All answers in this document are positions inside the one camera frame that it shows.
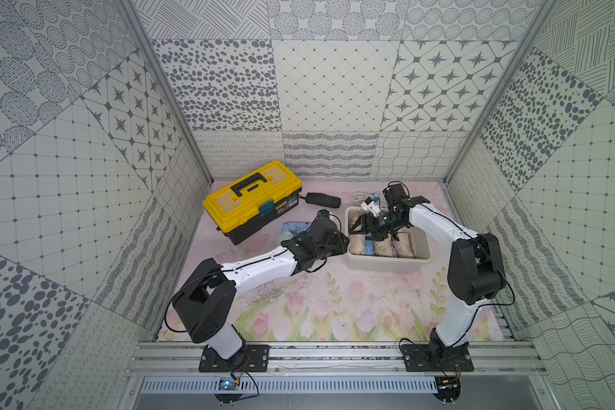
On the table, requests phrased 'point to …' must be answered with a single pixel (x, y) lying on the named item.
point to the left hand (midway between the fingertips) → (349, 236)
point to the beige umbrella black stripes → (356, 242)
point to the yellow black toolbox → (254, 202)
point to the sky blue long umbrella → (369, 247)
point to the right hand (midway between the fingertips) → (358, 236)
